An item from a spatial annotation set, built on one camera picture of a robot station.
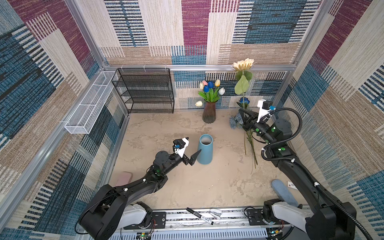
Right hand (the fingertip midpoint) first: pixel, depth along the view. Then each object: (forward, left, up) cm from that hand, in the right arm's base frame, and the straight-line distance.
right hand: (239, 111), depth 70 cm
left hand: (-7, +21, -14) cm, 26 cm away
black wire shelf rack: (+42, +55, -19) cm, 72 cm away
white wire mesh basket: (0, +73, -2) cm, 73 cm away
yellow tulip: (+31, +6, -6) cm, 32 cm away
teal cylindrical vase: (-8, +16, -15) cm, 23 cm away
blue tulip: (+30, +10, -7) cm, 32 cm away
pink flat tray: (-17, +60, -32) cm, 70 cm away
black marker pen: (-36, +20, -35) cm, 54 cm away
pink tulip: (+31, +13, -6) cm, 34 cm away
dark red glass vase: (+23, +10, -25) cm, 36 cm away
